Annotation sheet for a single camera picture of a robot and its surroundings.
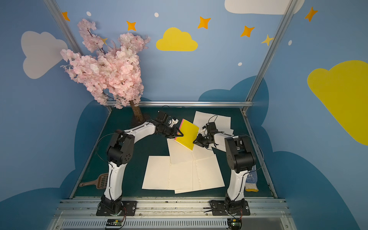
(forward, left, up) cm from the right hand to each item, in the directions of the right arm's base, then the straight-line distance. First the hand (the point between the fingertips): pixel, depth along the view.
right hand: (195, 141), depth 100 cm
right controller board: (-46, -22, -4) cm, 51 cm away
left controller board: (-50, +40, -2) cm, 64 cm away
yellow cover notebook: (+9, +5, -2) cm, 10 cm away
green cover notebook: (-10, +10, -2) cm, 14 cm away
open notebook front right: (-22, -4, -2) cm, 23 cm away
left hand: (+2, +9, +6) cm, 11 cm away
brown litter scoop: (-32, +54, 0) cm, 63 cm away
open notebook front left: (-25, +20, -1) cm, 32 cm away
